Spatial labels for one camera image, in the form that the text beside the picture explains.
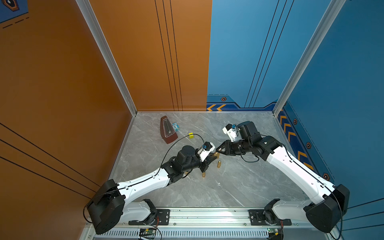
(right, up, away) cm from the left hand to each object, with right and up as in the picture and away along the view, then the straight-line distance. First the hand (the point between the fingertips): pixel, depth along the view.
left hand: (214, 154), depth 75 cm
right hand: (+1, +3, -3) cm, 4 cm away
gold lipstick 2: (-5, -14, +10) cm, 17 cm away
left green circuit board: (-32, -37, -3) cm, 49 cm away
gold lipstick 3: (+4, -9, +13) cm, 16 cm away
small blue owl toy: (-25, +14, +33) cm, 44 cm away
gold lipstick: (+1, 0, -4) cm, 4 cm away
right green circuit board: (+29, -37, -3) cm, 47 cm away
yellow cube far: (-13, +6, +31) cm, 34 cm away
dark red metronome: (-28, +11, +21) cm, 37 cm away
